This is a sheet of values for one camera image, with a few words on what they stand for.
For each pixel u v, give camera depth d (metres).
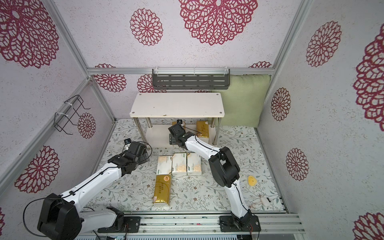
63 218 0.39
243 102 0.99
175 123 0.85
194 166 0.88
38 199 0.40
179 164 0.90
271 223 0.76
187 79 0.94
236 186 0.57
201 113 0.77
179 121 0.85
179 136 0.73
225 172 0.55
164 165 0.90
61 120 0.73
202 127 0.97
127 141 0.74
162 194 0.77
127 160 0.61
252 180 0.86
